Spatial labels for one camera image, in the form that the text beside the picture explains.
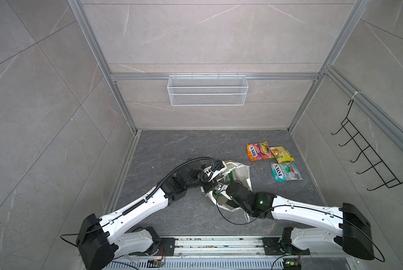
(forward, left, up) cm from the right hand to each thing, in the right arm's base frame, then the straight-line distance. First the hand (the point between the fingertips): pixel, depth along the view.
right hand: (228, 186), depth 80 cm
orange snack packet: (+28, -23, -10) cm, 37 cm away
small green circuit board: (-31, -24, -12) cm, 41 cm away
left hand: (+1, +4, +13) cm, 14 cm away
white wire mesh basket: (+54, +11, +19) cm, 58 cm away
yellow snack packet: (+23, -36, -7) cm, 44 cm away
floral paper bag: (+6, -5, +3) cm, 8 cm away
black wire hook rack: (-8, -55, +21) cm, 59 cm away
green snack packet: (+12, -35, -9) cm, 38 cm away
